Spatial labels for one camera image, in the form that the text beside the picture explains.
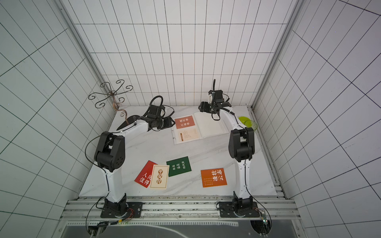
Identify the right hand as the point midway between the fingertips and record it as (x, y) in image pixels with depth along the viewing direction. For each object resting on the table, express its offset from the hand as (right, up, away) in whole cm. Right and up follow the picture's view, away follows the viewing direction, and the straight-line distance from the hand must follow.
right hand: (206, 104), depth 100 cm
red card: (-37, -44, -17) cm, 60 cm away
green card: (-18, -39, -13) cm, 45 cm away
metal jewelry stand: (-57, +5, -16) cm, 59 cm away
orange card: (+2, -44, -17) cm, 47 cm away
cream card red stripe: (-13, -21, +2) cm, 24 cm away
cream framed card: (-29, -44, -17) cm, 55 cm away
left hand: (-24, -14, -3) cm, 28 cm away
